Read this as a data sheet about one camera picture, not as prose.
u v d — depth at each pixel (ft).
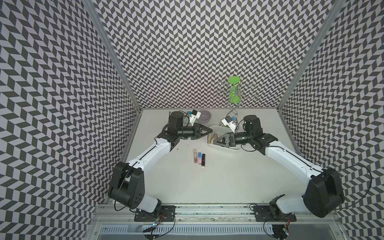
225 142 2.17
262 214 2.42
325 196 1.32
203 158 3.00
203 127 2.37
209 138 2.37
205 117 3.59
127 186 1.38
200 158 2.99
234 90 2.78
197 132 2.23
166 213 2.35
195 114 2.42
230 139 2.13
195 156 3.06
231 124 2.27
